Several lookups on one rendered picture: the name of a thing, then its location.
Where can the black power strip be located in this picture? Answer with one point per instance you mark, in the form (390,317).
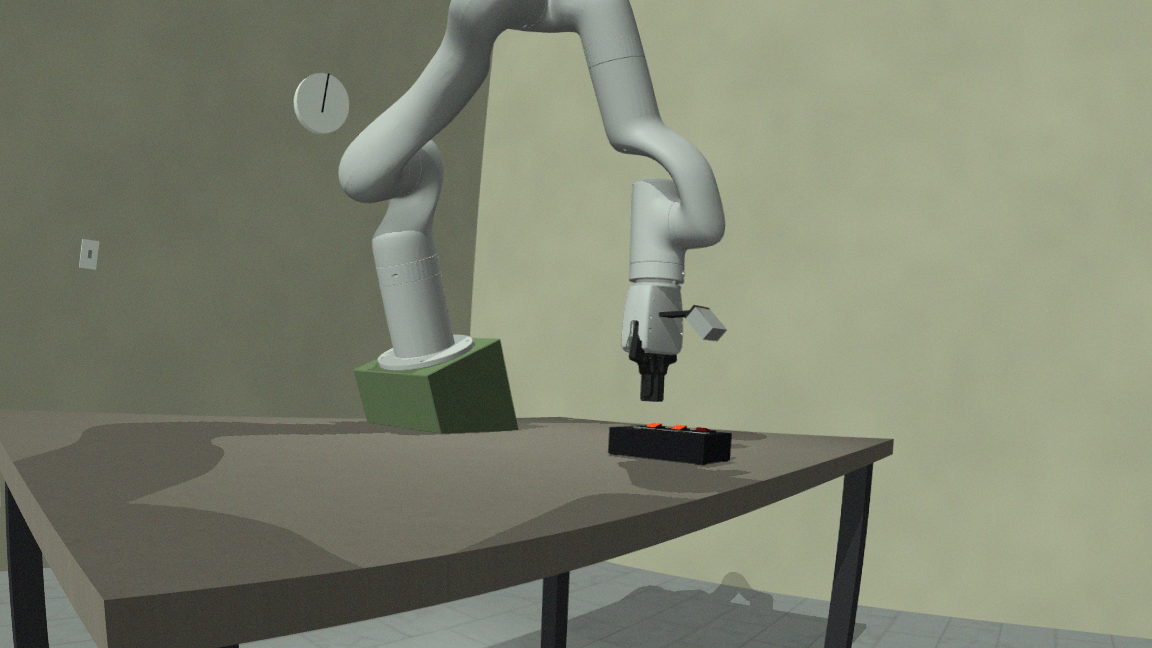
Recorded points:
(701,446)

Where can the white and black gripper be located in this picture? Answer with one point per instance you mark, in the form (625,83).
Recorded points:
(657,337)

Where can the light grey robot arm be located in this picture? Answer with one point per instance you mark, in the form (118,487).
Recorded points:
(375,165)

